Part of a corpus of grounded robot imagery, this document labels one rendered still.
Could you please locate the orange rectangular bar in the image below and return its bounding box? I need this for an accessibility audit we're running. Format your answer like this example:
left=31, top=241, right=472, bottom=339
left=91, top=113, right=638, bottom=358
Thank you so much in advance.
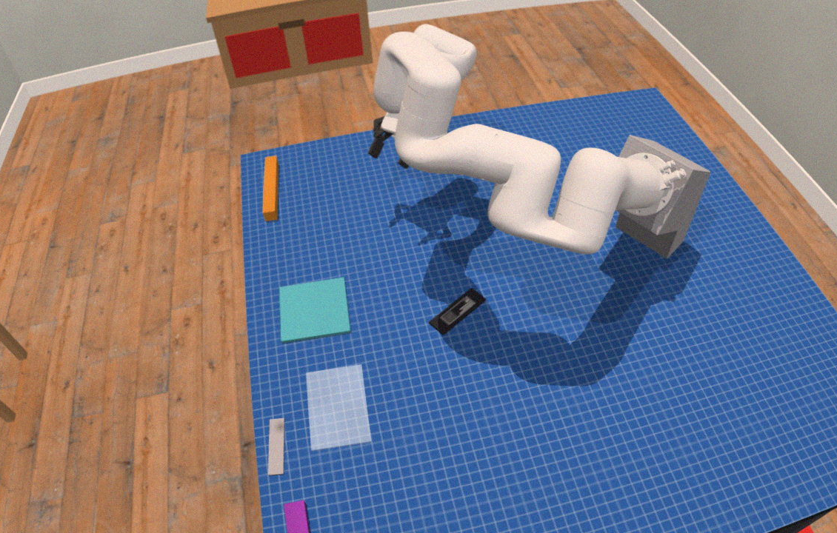
left=263, top=156, right=279, bottom=221

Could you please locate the black rectangular strip with white printed pattern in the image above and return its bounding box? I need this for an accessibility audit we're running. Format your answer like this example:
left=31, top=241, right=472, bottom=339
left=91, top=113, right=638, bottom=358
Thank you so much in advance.
left=429, top=288, right=486, bottom=335

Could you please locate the dark blue work mat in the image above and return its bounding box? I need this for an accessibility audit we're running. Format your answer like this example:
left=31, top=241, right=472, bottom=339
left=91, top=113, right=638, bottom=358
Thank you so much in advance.
left=241, top=87, right=837, bottom=533

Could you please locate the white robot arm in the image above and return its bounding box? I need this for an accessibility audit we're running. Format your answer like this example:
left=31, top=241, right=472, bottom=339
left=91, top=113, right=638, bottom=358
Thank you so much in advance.
left=373, top=24, right=686, bottom=255

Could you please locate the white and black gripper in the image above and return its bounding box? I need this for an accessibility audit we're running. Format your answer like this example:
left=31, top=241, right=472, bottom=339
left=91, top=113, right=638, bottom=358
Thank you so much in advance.
left=368, top=113, right=409, bottom=169

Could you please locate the purple rectangular block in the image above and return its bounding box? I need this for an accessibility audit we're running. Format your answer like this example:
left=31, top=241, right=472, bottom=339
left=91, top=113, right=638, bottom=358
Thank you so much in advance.
left=284, top=500, right=310, bottom=533

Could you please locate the teal flat square tile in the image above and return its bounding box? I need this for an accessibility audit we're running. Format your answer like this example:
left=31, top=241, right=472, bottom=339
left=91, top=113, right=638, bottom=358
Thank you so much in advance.
left=279, top=277, right=351, bottom=343

